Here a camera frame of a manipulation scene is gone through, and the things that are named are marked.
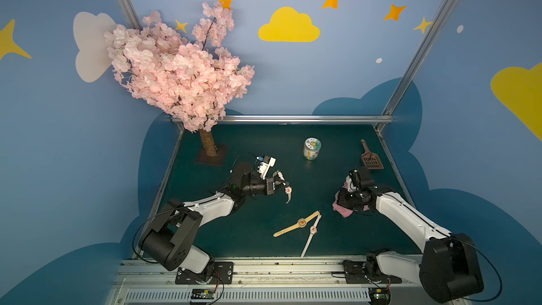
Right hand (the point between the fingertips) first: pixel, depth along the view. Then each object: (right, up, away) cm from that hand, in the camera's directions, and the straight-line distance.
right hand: (341, 198), depth 88 cm
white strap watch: (-23, +5, -9) cm, 26 cm away
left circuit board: (-53, -29, -16) cm, 63 cm away
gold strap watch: (-17, -10, -2) cm, 20 cm away
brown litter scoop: (+22, +15, +20) cm, 33 cm away
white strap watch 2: (-13, -12, -3) cm, 18 cm away
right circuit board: (+9, -31, -15) cm, 35 cm away
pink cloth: (+1, -5, -2) cm, 6 cm away
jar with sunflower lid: (-10, +21, +14) cm, 27 cm away
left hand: (-23, +8, -9) cm, 26 cm away
